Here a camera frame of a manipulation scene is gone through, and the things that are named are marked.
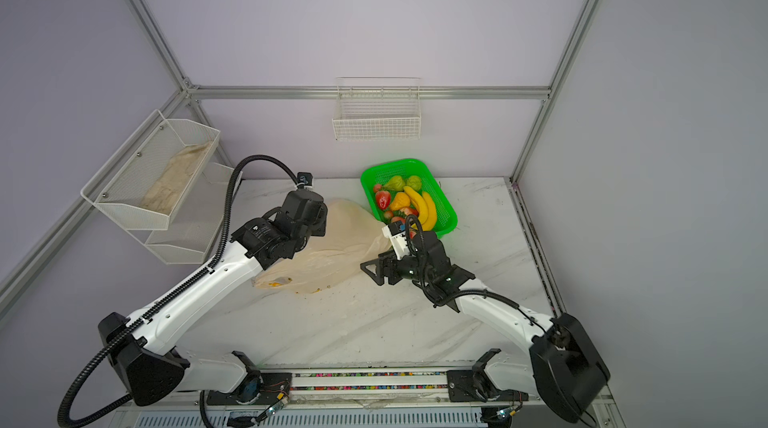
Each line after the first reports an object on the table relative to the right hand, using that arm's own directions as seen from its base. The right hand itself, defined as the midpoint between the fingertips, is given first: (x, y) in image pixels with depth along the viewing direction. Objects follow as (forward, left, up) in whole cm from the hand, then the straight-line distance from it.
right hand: (369, 262), depth 76 cm
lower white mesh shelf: (+15, +55, -4) cm, 57 cm away
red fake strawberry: (+35, -1, -14) cm, 38 cm away
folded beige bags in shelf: (+12, +53, +14) cm, 56 cm away
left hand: (+9, +15, +10) cm, 20 cm away
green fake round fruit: (+43, -14, -13) cm, 47 cm away
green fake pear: (+42, -6, -13) cm, 45 cm away
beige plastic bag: (+8, +5, -3) cm, 10 cm away
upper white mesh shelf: (+17, +59, +15) cm, 63 cm away
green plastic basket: (+24, -24, -12) cm, 36 cm away
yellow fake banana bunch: (+29, -17, -12) cm, 36 cm away
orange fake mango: (+33, -8, -13) cm, 36 cm away
